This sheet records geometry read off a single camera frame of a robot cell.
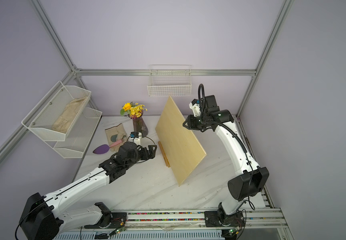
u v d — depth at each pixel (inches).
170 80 37.4
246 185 16.5
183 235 27.6
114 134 42.7
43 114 27.4
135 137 27.1
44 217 15.0
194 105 27.1
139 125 38.7
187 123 26.0
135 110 35.5
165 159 35.6
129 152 23.1
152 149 28.1
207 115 22.4
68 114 31.5
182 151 30.1
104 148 40.3
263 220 29.4
